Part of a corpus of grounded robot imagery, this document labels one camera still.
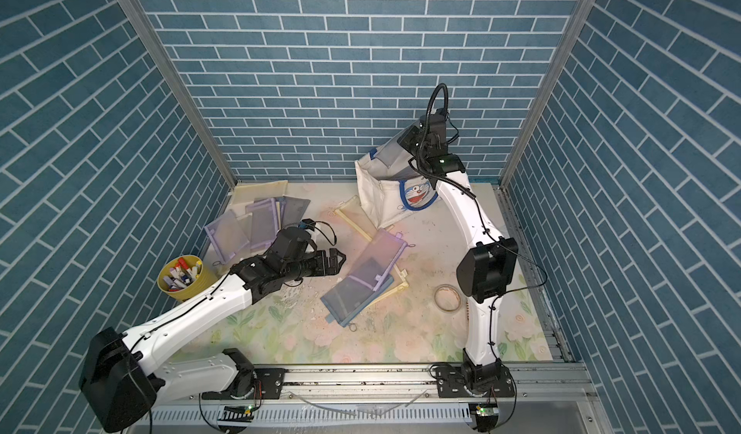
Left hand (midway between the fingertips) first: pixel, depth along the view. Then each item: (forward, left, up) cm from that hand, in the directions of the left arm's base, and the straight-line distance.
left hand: (341, 260), depth 79 cm
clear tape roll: (-4, -32, -16) cm, 36 cm away
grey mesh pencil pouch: (+31, -15, +11) cm, 37 cm away
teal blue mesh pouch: (-4, -1, -17) cm, 17 cm away
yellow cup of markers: (-2, +45, -5) cm, 45 cm away
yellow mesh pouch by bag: (+32, 0, -16) cm, 36 cm away
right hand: (+31, -18, +21) cm, 42 cm away
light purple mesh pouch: (+9, -10, -15) cm, 20 cm away
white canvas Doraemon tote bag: (+25, -13, -1) cm, 28 cm away
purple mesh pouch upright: (+24, +32, -15) cm, 43 cm away
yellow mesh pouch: (0, -17, -16) cm, 23 cm away
